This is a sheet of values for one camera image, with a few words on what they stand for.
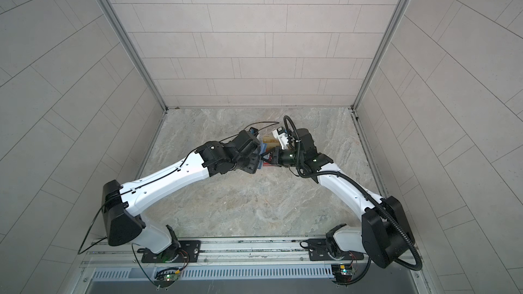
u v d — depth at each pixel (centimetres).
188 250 71
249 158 66
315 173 56
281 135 72
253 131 65
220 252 72
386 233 40
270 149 69
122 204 40
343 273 68
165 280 65
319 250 71
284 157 68
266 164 69
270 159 69
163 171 45
